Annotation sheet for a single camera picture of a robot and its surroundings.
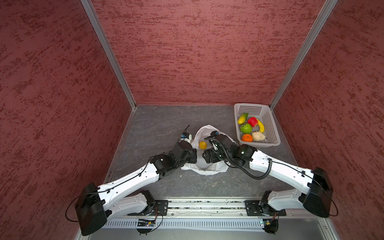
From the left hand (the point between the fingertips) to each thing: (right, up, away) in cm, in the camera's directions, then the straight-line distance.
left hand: (196, 154), depth 77 cm
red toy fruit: (+40, +17, +26) cm, 51 cm away
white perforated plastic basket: (+51, +24, +34) cm, 65 cm away
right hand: (+6, -2, 0) cm, 6 cm away
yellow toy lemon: (+34, +19, +29) cm, 48 cm away
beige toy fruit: (+41, +7, +20) cm, 46 cm away
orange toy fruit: (+34, +6, +20) cm, 40 cm away
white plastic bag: (+3, -9, +6) cm, 11 cm away
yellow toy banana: (+47, +13, +28) cm, 56 cm away
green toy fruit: (+34, +12, +21) cm, 42 cm away
